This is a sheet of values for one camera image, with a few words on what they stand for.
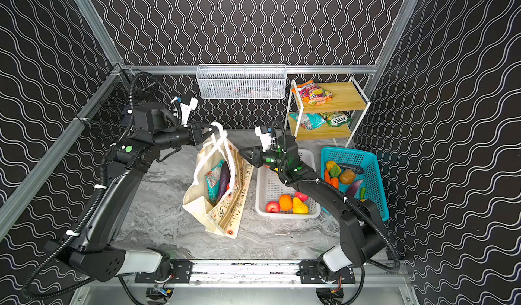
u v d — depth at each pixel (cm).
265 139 69
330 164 100
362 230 44
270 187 97
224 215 73
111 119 89
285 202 87
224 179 85
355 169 100
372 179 93
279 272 76
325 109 84
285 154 60
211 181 82
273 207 85
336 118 100
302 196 88
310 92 85
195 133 56
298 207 85
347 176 96
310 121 100
